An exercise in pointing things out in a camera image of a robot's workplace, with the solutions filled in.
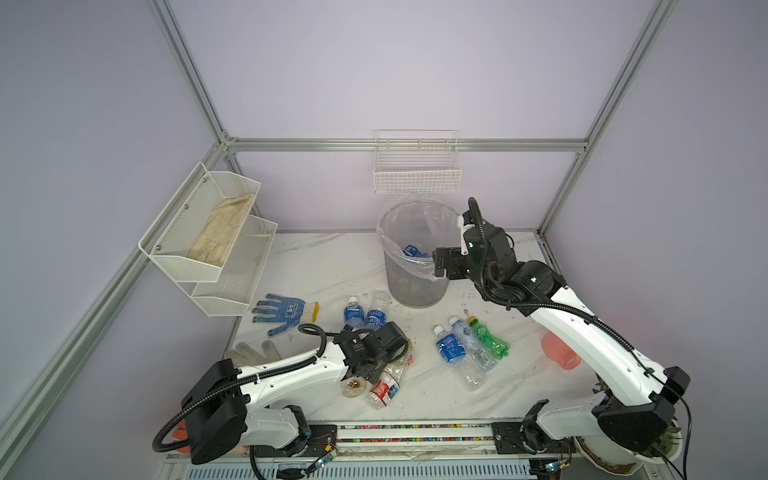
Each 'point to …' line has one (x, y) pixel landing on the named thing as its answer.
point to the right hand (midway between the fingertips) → (446, 251)
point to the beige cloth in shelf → (221, 229)
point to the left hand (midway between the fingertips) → (392, 351)
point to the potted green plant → (612, 458)
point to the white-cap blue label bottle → (354, 314)
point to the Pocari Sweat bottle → (414, 250)
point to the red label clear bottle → (388, 382)
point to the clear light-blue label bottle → (482, 358)
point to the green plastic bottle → (497, 348)
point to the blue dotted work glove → (290, 312)
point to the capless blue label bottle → (377, 316)
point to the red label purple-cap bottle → (353, 386)
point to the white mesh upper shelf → (193, 235)
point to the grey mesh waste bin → (408, 289)
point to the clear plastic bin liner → (410, 230)
